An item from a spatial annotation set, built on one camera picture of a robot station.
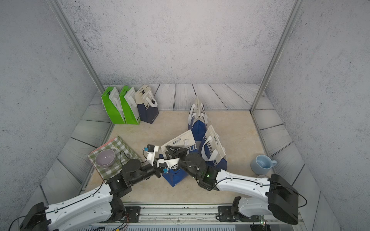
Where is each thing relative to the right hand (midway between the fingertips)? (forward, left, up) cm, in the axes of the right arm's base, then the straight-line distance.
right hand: (170, 145), depth 69 cm
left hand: (-6, -1, -6) cm, 9 cm away
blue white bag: (+3, -21, -9) cm, 23 cm away
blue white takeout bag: (-8, -1, -16) cm, 18 cm away
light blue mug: (+3, -53, -27) cm, 59 cm away
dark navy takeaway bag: (+38, +21, -8) cm, 44 cm away
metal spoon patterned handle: (+13, +41, -25) cm, 50 cm away
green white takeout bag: (+36, +43, -2) cm, 56 cm away
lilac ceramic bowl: (+5, +45, -22) cm, 50 cm away
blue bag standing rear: (+24, -14, -9) cm, 29 cm away
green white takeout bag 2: (+36, +32, -7) cm, 49 cm away
